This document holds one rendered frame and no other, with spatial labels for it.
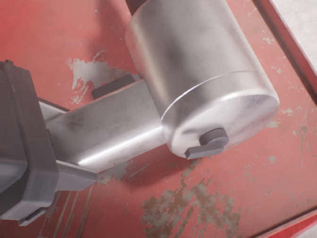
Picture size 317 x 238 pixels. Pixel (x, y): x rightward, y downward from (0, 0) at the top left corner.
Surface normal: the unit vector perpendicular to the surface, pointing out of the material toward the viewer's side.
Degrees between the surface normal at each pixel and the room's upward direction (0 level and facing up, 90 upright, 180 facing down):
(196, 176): 0
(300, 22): 0
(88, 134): 13
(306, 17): 0
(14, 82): 54
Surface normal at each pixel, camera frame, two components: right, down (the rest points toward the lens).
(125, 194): 0.00, -0.37
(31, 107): 0.74, -0.53
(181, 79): -0.55, -0.21
